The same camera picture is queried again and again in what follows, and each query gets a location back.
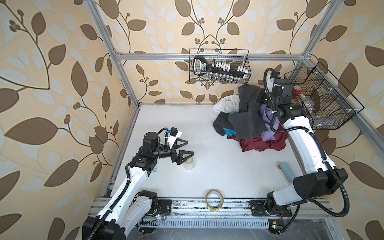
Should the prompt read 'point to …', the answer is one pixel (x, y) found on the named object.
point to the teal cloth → (230, 132)
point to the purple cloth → (269, 135)
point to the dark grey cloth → (248, 122)
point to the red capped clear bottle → (297, 89)
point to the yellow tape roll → (212, 209)
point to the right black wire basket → (327, 103)
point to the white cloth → (227, 104)
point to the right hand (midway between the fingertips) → (259, 92)
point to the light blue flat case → (285, 170)
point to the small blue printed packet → (154, 170)
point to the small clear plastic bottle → (189, 164)
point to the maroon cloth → (251, 143)
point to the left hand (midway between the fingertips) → (190, 148)
